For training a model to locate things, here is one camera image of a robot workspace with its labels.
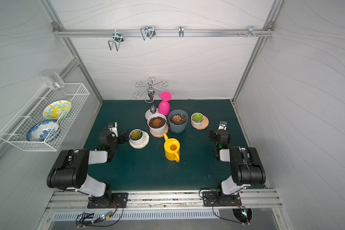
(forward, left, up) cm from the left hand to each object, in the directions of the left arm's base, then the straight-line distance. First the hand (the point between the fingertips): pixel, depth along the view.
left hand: (121, 131), depth 94 cm
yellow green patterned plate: (-6, +23, +27) cm, 36 cm away
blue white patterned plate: (-18, +22, +27) cm, 39 cm away
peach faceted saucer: (+10, -58, -6) cm, 59 cm away
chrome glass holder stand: (+17, -19, +14) cm, 29 cm away
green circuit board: (-46, -3, -5) cm, 46 cm away
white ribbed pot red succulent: (+5, -24, +4) cm, 24 cm away
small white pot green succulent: (+9, -51, +3) cm, 52 cm away
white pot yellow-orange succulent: (-4, -11, +1) cm, 12 cm away
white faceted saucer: (-5, -15, -6) cm, 17 cm away
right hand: (+2, -67, +1) cm, 67 cm away
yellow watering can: (-12, -35, +3) cm, 37 cm away
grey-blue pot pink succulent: (+8, -38, +4) cm, 39 cm away
